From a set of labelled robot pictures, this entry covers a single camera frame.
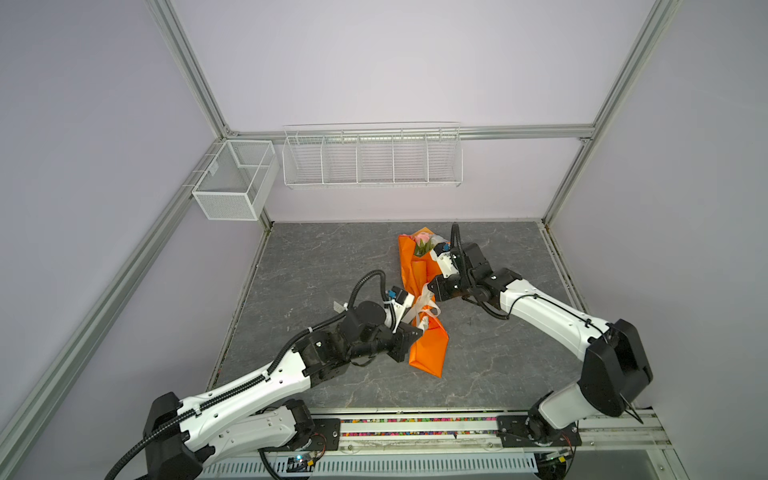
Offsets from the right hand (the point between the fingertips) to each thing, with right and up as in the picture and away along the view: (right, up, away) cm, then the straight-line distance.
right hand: (429, 287), depth 85 cm
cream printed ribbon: (-1, -5, +2) cm, 5 cm away
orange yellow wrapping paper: (-2, +3, +11) cm, 12 cm away
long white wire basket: (-18, +43, +14) cm, 48 cm away
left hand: (-4, -10, -16) cm, 19 cm away
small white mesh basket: (-64, +34, +18) cm, 75 cm away
